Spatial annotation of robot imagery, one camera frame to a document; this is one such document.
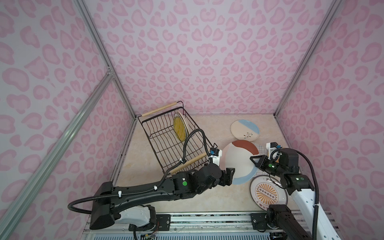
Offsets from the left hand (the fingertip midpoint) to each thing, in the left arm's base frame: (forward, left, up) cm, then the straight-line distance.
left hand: (230, 167), depth 65 cm
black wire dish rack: (+28, +27, -23) cm, 45 cm away
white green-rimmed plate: (+38, +25, -5) cm, 45 cm away
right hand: (+8, -13, -6) cm, 16 cm away
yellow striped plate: (+38, +26, -19) cm, 50 cm away
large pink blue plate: (+13, -8, -14) cm, 21 cm away
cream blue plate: (+41, -21, -26) cm, 52 cm away
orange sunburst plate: (-3, -23, -25) cm, 34 cm away
